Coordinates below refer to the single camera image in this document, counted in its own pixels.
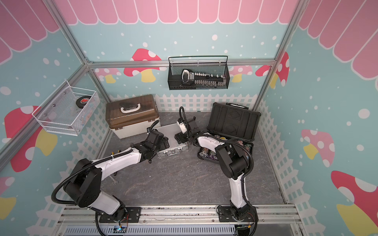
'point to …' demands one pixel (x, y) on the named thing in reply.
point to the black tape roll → (81, 101)
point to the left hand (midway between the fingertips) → (161, 144)
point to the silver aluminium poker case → (170, 132)
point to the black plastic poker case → (231, 121)
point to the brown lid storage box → (131, 116)
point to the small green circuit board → (117, 229)
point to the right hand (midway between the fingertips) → (180, 133)
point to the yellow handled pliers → (113, 153)
